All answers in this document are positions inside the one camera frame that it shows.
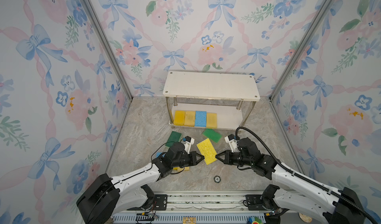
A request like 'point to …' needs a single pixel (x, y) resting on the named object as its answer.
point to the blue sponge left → (158, 153)
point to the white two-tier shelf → (232, 96)
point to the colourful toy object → (254, 220)
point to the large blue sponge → (200, 119)
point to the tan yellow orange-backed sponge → (189, 118)
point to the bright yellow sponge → (179, 118)
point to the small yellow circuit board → (189, 220)
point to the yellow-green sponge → (208, 150)
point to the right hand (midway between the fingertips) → (215, 156)
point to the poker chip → (217, 179)
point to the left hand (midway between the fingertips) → (205, 157)
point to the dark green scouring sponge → (174, 137)
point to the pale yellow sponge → (178, 169)
